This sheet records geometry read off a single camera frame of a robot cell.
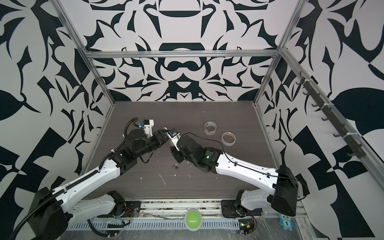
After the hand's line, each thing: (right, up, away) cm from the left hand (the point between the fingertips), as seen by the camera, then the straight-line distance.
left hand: (172, 130), depth 73 cm
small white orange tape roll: (+33, -8, +27) cm, 44 cm away
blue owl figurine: (+53, -42, -3) cm, 68 cm away
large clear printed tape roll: (+22, -1, +32) cm, 39 cm away
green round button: (+10, -42, -2) cm, 43 cm away
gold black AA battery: (0, -22, +14) cm, 27 cm away
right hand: (+1, -7, -1) cm, 7 cm away
